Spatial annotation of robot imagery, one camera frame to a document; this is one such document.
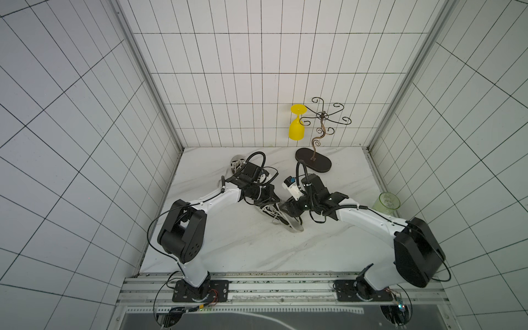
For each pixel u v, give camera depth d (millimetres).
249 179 709
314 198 656
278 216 834
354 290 718
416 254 426
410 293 707
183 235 460
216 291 723
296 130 985
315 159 1134
